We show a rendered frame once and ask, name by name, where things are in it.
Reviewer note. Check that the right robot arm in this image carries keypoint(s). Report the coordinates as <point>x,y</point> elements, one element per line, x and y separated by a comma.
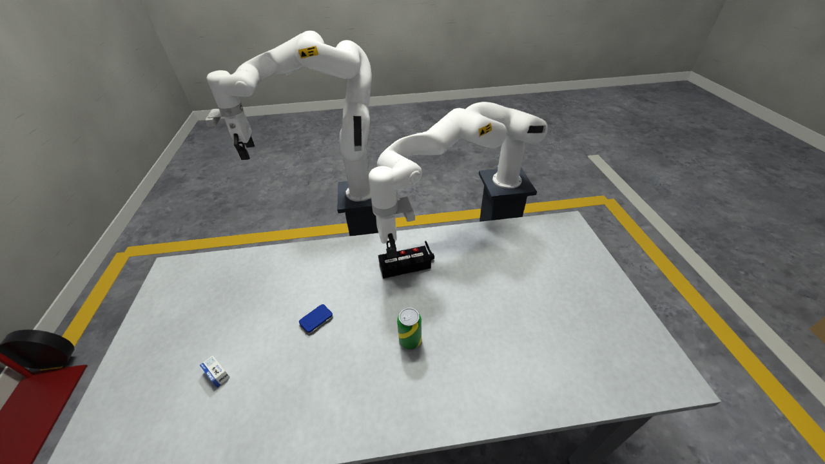
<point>346,61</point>

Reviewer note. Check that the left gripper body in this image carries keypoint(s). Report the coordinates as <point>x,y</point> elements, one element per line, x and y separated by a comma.
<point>385,226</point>

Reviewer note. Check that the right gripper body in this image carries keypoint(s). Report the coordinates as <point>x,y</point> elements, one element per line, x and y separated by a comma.
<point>240,125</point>

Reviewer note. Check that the black power strip body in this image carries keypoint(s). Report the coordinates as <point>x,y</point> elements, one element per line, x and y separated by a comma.
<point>407,261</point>

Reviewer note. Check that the green drink can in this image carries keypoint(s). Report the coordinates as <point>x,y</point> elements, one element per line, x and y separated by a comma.
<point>409,324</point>

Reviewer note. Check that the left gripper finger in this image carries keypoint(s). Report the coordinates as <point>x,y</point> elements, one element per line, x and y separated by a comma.
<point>391,251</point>

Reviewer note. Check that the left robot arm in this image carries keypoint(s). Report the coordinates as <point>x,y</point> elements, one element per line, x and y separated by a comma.
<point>483,123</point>

